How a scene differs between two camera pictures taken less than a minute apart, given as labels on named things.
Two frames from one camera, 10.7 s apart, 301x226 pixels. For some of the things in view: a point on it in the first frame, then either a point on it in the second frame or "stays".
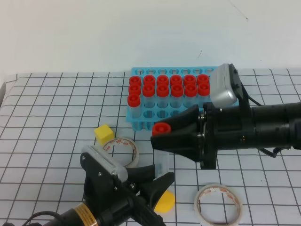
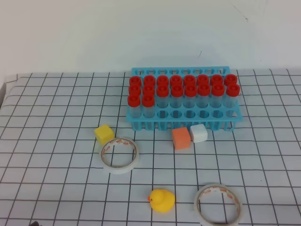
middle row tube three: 162,92 stays
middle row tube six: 203,91 stays
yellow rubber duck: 166,203 stays
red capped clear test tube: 162,158 → 148,105
